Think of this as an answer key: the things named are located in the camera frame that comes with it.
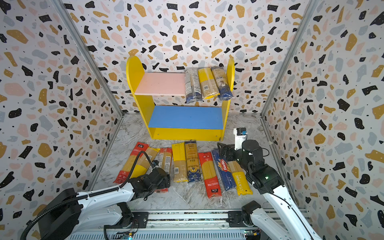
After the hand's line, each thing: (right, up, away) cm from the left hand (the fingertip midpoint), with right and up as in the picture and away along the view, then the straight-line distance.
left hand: (165, 177), depth 86 cm
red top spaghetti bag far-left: (-23, +4, +3) cm, 24 cm away
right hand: (+32, +23, -17) cm, 42 cm away
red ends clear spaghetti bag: (-2, +8, +6) cm, 10 cm away
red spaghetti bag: (+26, +1, +2) cm, 26 cm away
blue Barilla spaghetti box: (+35, +3, +2) cm, 35 cm away
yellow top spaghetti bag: (+8, +3, +2) cm, 9 cm away
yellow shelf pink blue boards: (+4, +31, +9) cm, 33 cm away
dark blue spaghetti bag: (+15, +7, +7) cm, 18 cm away
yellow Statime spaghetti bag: (+44, -4, -2) cm, 44 cm away
